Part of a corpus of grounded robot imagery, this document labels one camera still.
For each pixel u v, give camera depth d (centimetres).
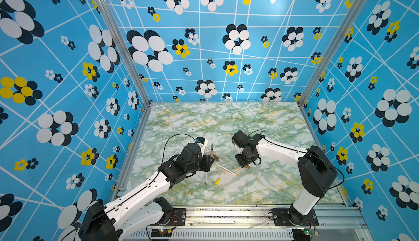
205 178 85
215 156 93
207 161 67
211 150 77
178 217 73
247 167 89
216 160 92
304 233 69
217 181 84
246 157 74
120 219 41
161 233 72
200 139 70
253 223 72
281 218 72
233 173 87
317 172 46
